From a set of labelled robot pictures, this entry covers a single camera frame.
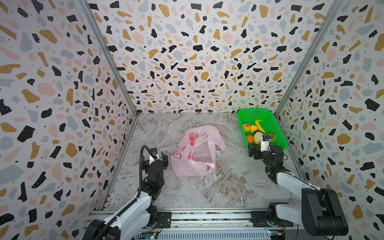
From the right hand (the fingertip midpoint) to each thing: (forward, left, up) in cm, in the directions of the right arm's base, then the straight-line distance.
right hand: (255, 141), depth 89 cm
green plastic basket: (+24, -18, -11) cm, 32 cm away
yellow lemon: (+19, -5, -11) cm, 22 cm away
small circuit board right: (-44, -5, -14) cm, 47 cm away
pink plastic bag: (0, +36, -15) cm, 39 cm away
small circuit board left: (-45, +55, -12) cm, 72 cm away
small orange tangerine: (+8, -1, -9) cm, 12 cm away
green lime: (+9, -16, -8) cm, 19 cm away
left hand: (-10, +59, +2) cm, 59 cm away
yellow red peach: (+18, 0, -9) cm, 20 cm away
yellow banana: (+19, -11, -12) cm, 25 cm away
